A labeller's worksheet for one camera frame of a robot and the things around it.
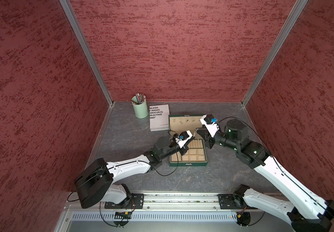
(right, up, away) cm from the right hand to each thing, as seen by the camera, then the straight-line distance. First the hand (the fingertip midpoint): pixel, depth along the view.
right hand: (196, 133), depth 67 cm
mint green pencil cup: (-35, +12, +39) cm, 54 cm away
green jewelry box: (+4, -16, +18) cm, 25 cm away
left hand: (-1, -4, +6) cm, 7 cm away
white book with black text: (-21, +7, +39) cm, 45 cm away
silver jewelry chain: (-1, +1, -2) cm, 2 cm away
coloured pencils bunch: (-35, +21, +37) cm, 55 cm away
